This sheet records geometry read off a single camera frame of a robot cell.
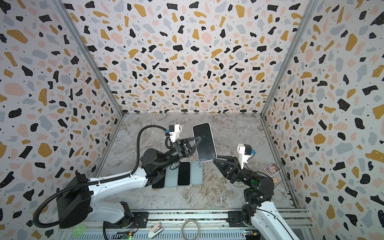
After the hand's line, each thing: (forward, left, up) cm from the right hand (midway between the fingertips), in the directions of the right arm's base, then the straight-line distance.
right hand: (213, 163), depth 55 cm
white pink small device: (-18, +25, -32) cm, 45 cm away
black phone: (+10, +15, -36) cm, 40 cm away
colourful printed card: (+14, -38, -35) cm, 54 cm away
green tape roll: (-19, +62, -34) cm, 73 cm away
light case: (+11, +8, -36) cm, 39 cm away
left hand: (+6, +5, +6) cm, 10 cm away
